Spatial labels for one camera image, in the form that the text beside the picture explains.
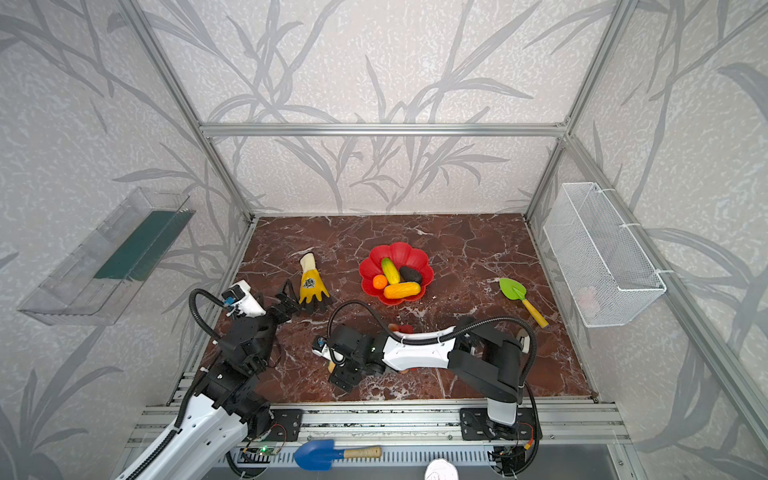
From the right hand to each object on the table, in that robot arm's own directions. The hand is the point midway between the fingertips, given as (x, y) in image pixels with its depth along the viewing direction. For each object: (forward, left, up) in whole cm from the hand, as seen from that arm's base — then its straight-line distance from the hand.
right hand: (340, 355), depth 82 cm
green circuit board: (-21, +15, -2) cm, 26 cm away
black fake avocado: (+27, -19, -1) cm, 33 cm away
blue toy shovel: (-22, +2, -1) cm, 23 cm away
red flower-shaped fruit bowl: (+35, -18, -1) cm, 39 cm away
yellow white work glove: (+25, +13, -1) cm, 28 cm away
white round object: (-25, -26, +2) cm, 36 cm away
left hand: (+13, +13, +20) cm, 27 cm away
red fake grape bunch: (+9, -19, -4) cm, 21 cm away
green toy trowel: (+21, -55, -2) cm, 59 cm away
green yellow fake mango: (+27, -14, 0) cm, 30 cm away
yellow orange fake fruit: (+20, -17, +1) cm, 26 cm away
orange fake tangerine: (+24, -10, 0) cm, 26 cm away
